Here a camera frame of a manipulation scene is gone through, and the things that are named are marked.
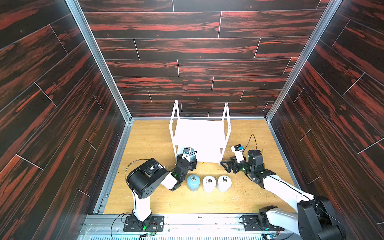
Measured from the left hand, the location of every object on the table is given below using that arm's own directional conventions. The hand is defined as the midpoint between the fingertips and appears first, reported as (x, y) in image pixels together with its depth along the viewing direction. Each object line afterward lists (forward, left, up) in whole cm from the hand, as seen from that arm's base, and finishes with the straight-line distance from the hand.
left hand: (191, 155), depth 95 cm
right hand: (-4, -23, +4) cm, 23 cm away
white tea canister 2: (-19, -10, +3) cm, 22 cm away
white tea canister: (-19, -18, +3) cm, 26 cm away
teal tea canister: (-19, -2, +3) cm, 19 cm away
